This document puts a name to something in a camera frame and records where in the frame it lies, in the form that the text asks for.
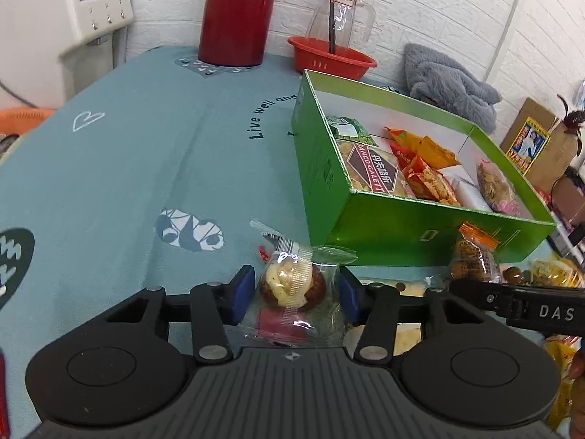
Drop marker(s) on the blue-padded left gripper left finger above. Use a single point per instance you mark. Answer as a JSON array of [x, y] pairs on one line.
[[213, 306]]

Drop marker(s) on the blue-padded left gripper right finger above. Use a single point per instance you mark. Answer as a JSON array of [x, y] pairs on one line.
[[376, 307]]

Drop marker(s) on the clear date cake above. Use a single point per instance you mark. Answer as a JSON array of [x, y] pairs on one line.
[[296, 299]]

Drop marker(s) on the pink snack packet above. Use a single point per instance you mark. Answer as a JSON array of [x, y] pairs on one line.
[[496, 190]]

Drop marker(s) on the orange-red cracker snack bag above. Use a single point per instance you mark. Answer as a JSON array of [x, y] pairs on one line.
[[429, 184]]

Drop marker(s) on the yellow Danco Galette biscuit bag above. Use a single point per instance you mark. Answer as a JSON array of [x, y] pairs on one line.
[[371, 169]]

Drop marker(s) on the orange snack packet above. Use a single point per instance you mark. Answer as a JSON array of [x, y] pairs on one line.
[[406, 146]]

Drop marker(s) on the green snack packet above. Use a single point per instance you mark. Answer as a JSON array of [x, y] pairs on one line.
[[348, 129]]

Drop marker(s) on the yellow snack packet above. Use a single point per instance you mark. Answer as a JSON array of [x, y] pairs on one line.
[[557, 273]]

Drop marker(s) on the green cardboard box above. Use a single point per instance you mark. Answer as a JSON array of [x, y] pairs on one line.
[[386, 230]]

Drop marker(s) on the clear brown snack packet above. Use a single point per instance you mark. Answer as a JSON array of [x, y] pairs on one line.
[[474, 256]]

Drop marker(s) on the teal patterned tablecloth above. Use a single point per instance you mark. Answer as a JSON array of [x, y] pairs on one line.
[[142, 187]]

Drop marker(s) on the brown cardboard box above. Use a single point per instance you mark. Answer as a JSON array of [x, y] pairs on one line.
[[559, 151]]

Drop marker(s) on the small colourful carton box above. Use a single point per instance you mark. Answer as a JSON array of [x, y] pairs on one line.
[[527, 145]]

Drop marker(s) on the dark red plant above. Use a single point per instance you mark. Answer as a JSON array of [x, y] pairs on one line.
[[573, 122]]

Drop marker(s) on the grey fluffy towel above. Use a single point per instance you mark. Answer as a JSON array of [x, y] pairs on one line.
[[438, 79]]

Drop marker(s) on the red-cased smartphone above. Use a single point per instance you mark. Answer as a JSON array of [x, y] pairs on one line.
[[4, 417]]

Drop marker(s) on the red plastic basket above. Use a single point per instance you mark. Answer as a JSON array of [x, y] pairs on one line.
[[313, 54]]

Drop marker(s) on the orange plastic basin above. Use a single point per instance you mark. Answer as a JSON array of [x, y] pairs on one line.
[[21, 120]]

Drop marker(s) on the red thermos jug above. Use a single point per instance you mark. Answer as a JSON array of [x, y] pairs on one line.
[[234, 32]]

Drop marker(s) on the black straw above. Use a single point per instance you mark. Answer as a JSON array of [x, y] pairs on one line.
[[331, 28]]

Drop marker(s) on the clear glass pitcher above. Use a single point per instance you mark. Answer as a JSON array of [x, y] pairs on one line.
[[354, 21]]

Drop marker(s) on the white water dispenser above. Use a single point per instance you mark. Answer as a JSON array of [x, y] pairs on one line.
[[53, 49]]

